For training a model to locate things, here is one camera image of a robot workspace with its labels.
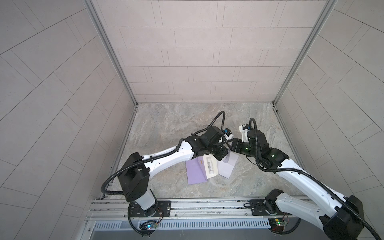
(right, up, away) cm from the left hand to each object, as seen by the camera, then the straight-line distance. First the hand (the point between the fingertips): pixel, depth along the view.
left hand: (231, 152), depth 74 cm
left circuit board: (-38, -30, -9) cm, 49 cm away
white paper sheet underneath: (-1, -10, +11) cm, 15 cm away
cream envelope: (-7, -8, +11) cm, 15 cm away
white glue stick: (-10, -10, +9) cm, 17 cm away
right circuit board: (+20, -32, -6) cm, 38 cm away
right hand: (-2, +4, +2) cm, 5 cm away
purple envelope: (-18, -12, +9) cm, 24 cm away
